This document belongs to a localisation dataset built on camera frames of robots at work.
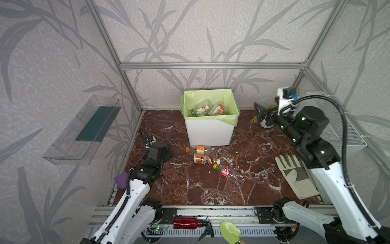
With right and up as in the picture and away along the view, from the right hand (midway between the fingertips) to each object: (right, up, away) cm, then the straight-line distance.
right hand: (266, 96), depth 59 cm
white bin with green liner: (-19, -15, +26) cm, 35 cm away
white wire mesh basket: (+39, -18, +4) cm, 43 cm away
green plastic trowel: (-12, -61, +10) cm, 63 cm away
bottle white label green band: (-26, -3, +32) cm, 42 cm away
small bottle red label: (-13, -38, +23) cm, 46 cm away
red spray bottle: (-31, -56, +9) cm, 64 cm away
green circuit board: (-47, -61, +12) cm, 78 cm away
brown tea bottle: (-26, -32, +29) cm, 51 cm away
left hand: (-45, -22, +21) cm, 54 cm away
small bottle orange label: (-27, -27, +33) cm, 50 cm away
